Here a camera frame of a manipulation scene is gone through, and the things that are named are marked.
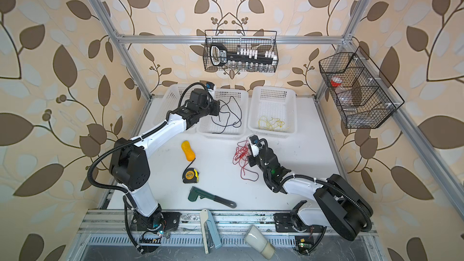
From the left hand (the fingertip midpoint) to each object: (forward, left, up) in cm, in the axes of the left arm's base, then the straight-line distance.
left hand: (220, 101), depth 87 cm
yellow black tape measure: (-30, +13, -21) cm, 39 cm away
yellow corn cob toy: (-17, +17, -21) cm, 32 cm away
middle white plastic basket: (+4, -5, -23) cm, 24 cm away
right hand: (-17, -15, -13) cm, 27 cm away
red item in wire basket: (+4, -53, +10) cm, 54 cm away
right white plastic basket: (+15, -30, -24) cm, 41 cm away
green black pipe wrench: (-37, +9, -23) cm, 44 cm away
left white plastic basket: (+20, +33, -19) cm, 44 cm away
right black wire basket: (-7, -61, +11) cm, 62 cm away
